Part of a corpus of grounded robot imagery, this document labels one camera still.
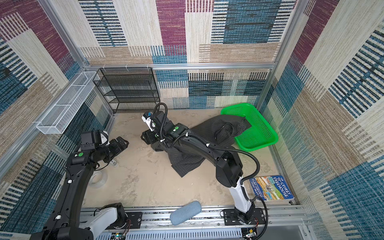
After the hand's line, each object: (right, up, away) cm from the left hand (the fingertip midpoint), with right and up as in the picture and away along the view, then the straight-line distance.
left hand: (122, 144), depth 77 cm
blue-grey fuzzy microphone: (+32, -33, -4) cm, 46 cm away
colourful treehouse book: (+77, -24, +4) cm, 81 cm away
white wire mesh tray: (-28, +14, -4) cm, 32 cm away
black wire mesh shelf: (-11, +35, +32) cm, 48 cm away
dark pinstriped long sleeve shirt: (+53, +5, +17) cm, 56 cm away
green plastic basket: (+81, +3, +28) cm, 86 cm away
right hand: (+12, +4, +2) cm, 13 cm away
